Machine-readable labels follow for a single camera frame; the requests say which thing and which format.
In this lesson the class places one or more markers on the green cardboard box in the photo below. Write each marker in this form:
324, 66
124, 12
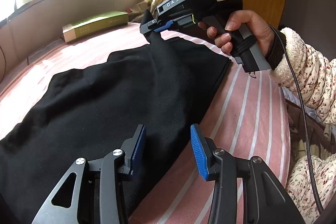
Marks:
93, 24

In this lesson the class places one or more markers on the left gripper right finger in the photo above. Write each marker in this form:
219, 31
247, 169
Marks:
265, 200

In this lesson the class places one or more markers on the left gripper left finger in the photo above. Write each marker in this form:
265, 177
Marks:
69, 201

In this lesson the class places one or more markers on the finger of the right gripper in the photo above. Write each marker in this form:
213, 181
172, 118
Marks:
154, 25

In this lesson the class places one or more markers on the right hand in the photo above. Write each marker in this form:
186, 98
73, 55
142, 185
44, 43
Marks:
244, 23

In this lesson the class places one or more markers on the pink striped bed sheet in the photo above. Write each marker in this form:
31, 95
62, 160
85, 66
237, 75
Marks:
247, 117

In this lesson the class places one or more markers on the right floral sleeve forearm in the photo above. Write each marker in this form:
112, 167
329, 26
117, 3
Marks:
314, 72

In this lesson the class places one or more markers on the black pants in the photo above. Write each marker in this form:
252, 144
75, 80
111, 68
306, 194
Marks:
166, 85

